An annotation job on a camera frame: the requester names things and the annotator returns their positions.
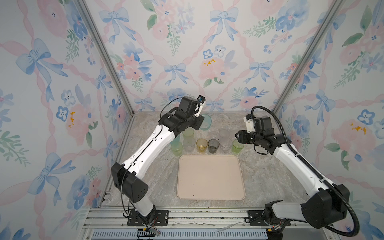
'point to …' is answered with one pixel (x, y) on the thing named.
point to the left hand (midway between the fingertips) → (199, 115)
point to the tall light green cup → (189, 133)
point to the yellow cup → (201, 145)
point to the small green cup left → (176, 148)
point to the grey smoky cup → (213, 145)
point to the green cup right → (237, 146)
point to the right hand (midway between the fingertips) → (239, 133)
